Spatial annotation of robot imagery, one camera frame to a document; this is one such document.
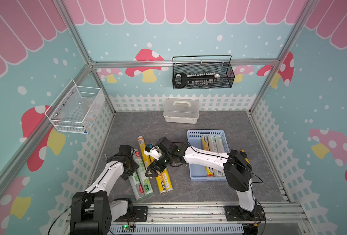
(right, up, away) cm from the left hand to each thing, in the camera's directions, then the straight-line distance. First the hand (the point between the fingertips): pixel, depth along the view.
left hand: (133, 172), depth 86 cm
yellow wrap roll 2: (+21, -5, -5) cm, 22 cm away
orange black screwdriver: (+69, +10, +8) cm, 70 cm away
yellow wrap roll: (+17, -4, -5) cm, 18 cm away
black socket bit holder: (+28, +56, +4) cm, 63 cm away
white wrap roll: (+49, +13, +8) cm, 51 cm away
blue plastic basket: (+38, -1, +1) cm, 38 cm away
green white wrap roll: (+4, -6, -7) cm, 10 cm away
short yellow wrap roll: (+6, +7, +5) cm, 11 cm away
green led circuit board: (+1, -24, -13) cm, 28 cm away
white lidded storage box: (+29, +39, +22) cm, 53 cm away
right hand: (+12, +4, -8) cm, 15 cm away
